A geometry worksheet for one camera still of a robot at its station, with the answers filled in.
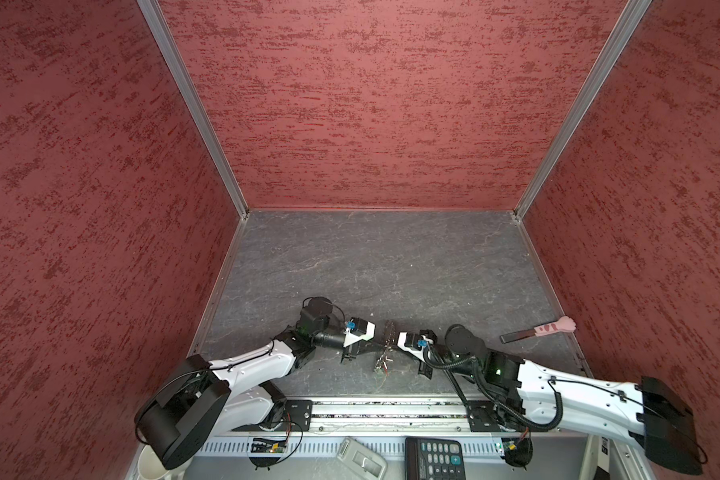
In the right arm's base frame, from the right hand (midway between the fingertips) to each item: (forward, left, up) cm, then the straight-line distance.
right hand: (395, 350), depth 73 cm
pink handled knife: (+10, -53, -10) cm, 55 cm away
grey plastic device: (-21, +9, -10) cm, 25 cm away
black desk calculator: (-22, -7, -10) cm, 25 cm away
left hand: (0, +3, 0) cm, 3 cm away
